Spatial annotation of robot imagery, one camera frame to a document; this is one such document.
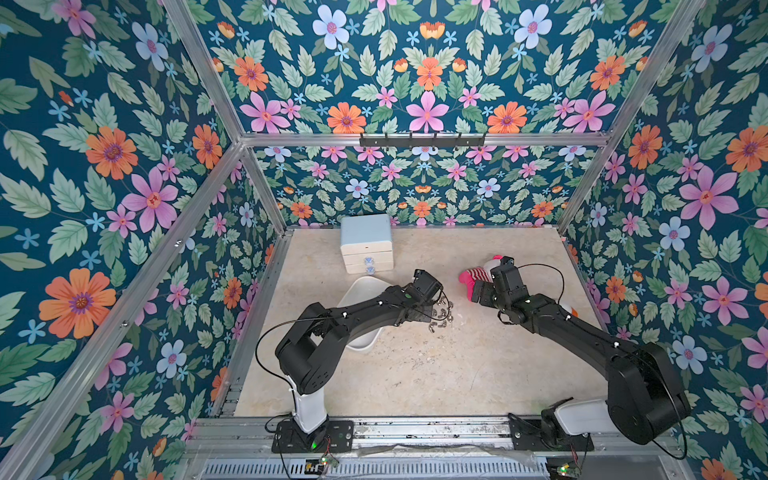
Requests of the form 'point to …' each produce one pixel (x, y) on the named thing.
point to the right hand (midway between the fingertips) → (487, 288)
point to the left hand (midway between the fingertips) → (427, 308)
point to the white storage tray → (357, 288)
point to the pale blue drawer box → (366, 243)
